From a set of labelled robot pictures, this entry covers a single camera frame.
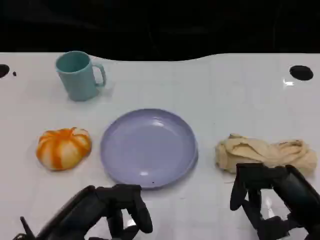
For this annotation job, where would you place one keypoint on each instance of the pale green mug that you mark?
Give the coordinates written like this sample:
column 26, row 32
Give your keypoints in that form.
column 77, row 82

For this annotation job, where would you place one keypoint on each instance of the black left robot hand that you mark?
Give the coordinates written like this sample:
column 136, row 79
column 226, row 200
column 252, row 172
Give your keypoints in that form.
column 95, row 212

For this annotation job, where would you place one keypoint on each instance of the lilac plate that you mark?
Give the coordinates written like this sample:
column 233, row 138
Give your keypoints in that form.
column 147, row 150

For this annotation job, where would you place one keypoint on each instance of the beige towel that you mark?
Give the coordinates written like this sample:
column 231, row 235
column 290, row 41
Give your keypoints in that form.
column 250, row 150

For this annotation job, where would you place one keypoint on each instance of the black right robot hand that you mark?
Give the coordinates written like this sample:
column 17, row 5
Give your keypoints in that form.
column 295, row 195

